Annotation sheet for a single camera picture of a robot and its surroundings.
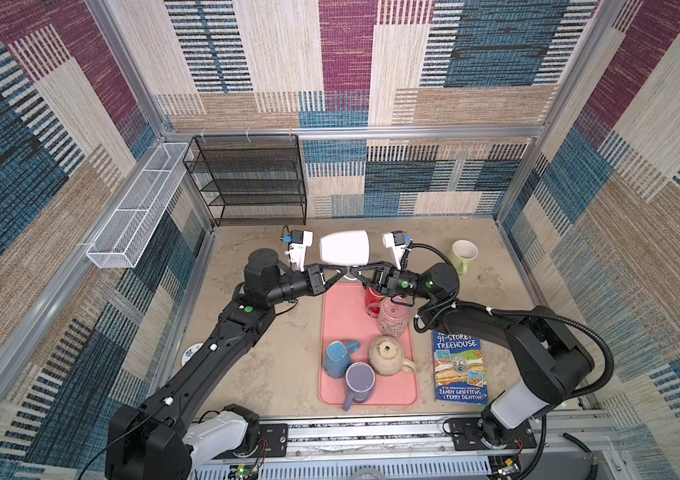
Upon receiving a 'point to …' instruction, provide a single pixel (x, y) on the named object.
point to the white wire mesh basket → (128, 230)
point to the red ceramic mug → (372, 302)
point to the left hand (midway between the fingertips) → (347, 269)
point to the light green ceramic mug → (462, 252)
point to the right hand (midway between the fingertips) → (350, 276)
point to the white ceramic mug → (345, 248)
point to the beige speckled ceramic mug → (387, 357)
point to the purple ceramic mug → (360, 384)
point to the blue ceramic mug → (337, 356)
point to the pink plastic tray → (342, 315)
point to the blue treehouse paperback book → (459, 368)
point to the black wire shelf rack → (250, 180)
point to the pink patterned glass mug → (392, 318)
